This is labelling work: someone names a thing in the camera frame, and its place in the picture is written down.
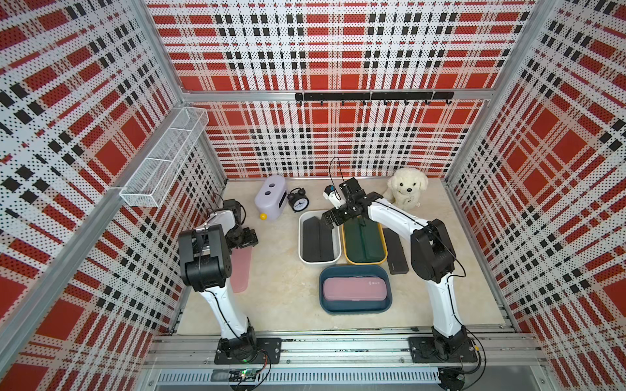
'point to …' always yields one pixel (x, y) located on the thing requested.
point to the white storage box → (337, 237)
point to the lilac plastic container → (271, 196)
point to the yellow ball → (263, 216)
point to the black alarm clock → (298, 199)
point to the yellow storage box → (365, 263)
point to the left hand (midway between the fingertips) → (248, 249)
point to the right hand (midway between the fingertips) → (334, 215)
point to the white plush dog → (405, 186)
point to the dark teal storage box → (355, 307)
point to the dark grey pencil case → (311, 239)
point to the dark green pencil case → (359, 239)
